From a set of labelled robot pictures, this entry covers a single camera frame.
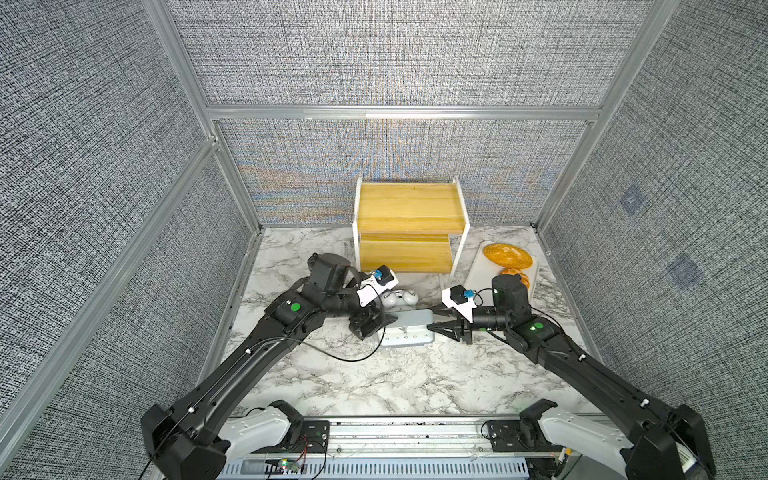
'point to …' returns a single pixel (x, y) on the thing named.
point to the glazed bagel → (513, 271)
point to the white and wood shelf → (411, 227)
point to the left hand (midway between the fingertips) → (390, 299)
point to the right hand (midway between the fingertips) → (431, 310)
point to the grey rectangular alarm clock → (410, 328)
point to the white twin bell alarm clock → (399, 298)
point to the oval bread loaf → (508, 255)
